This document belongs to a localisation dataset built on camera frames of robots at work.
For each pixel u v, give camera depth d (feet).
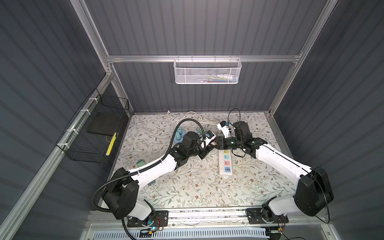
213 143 2.52
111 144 2.28
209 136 2.23
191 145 2.08
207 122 3.67
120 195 1.38
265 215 2.17
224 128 2.46
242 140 2.07
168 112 4.04
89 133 2.37
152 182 2.80
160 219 2.37
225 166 2.92
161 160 1.74
